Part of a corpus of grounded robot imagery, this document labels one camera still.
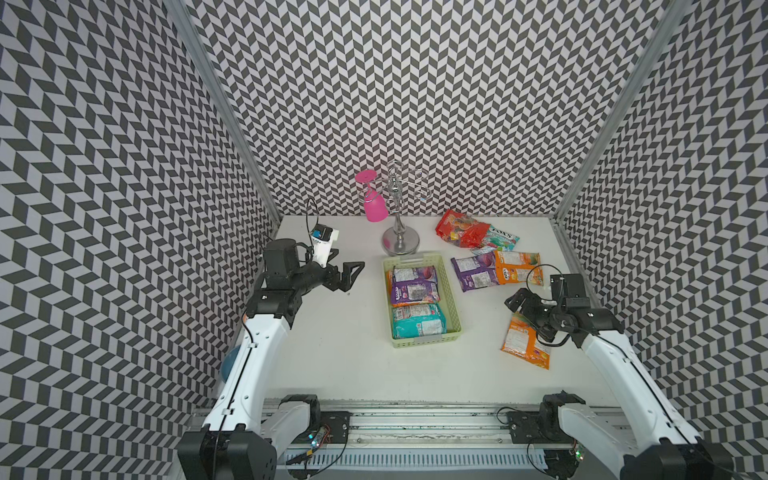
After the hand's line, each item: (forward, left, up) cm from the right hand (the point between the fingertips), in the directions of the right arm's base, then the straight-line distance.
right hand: (516, 316), depth 80 cm
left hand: (+9, +44, +15) cm, 48 cm away
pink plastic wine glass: (+39, +40, +4) cm, 56 cm away
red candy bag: (+36, +9, -5) cm, 38 cm away
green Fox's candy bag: (+35, -5, -8) cm, 36 cm away
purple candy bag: (+20, +5, -8) cm, 22 cm away
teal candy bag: (+3, +27, -8) cm, 29 cm away
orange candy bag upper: (+23, -9, -10) cm, 26 cm away
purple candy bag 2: (+15, +27, -7) cm, 32 cm away
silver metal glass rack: (+34, +32, +17) cm, 50 cm away
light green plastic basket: (+13, +16, -10) cm, 23 cm away
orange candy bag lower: (-3, -4, -10) cm, 11 cm away
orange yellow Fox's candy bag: (+14, +35, -8) cm, 39 cm away
